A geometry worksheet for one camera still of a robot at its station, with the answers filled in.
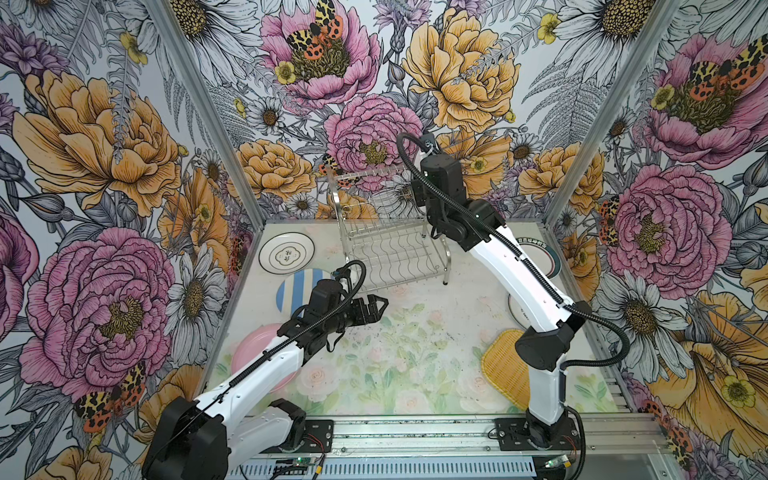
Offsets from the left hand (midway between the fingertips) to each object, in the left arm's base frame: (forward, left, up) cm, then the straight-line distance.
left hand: (374, 312), depth 82 cm
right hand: (+20, -15, +30) cm, 39 cm away
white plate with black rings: (+32, +34, -13) cm, 48 cm away
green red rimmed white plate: (+28, -60, -12) cm, 67 cm away
